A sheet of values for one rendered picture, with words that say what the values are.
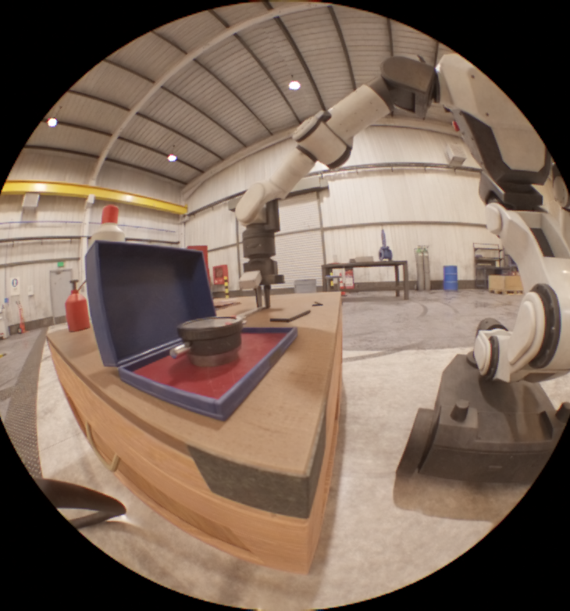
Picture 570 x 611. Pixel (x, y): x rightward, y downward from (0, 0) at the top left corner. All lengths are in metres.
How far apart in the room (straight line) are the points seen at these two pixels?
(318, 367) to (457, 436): 0.44
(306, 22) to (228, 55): 2.75
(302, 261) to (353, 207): 3.07
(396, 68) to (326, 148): 0.27
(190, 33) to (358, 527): 8.87
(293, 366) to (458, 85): 0.55
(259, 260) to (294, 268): 7.79
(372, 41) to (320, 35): 1.64
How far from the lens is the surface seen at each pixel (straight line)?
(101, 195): 10.79
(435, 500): 0.65
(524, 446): 0.60
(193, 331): 0.15
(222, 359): 0.16
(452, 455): 0.55
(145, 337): 0.24
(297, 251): 8.31
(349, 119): 0.51
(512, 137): 0.54
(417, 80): 0.52
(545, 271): 0.44
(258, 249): 0.49
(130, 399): 0.15
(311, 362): 0.16
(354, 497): 0.61
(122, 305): 0.23
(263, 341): 0.21
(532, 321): 0.39
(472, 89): 0.50
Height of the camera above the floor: 0.53
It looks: 7 degrees down
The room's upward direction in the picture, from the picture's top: 4 degrees counter-clockwise
